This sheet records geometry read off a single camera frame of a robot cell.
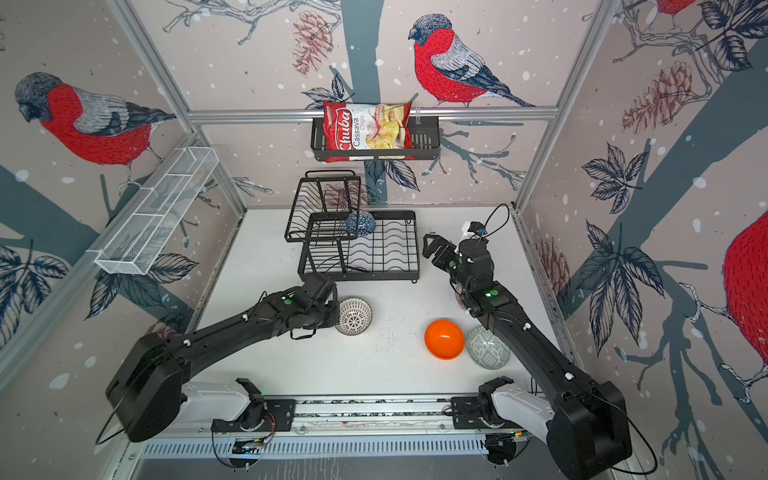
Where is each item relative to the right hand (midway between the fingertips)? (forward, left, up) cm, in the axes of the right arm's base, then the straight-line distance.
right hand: (429, 246), depth 79 cm
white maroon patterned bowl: (-12, +22, -20) cm, 32 cm away
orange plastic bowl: (-17, -5, -21) cm, 28 cm away
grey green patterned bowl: (-19, -17, -24) cm, 35 cm away
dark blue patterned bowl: (+25, +24, -18) cm, 39 cm away
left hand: (-14, +25, -15) cm, 32 cm away
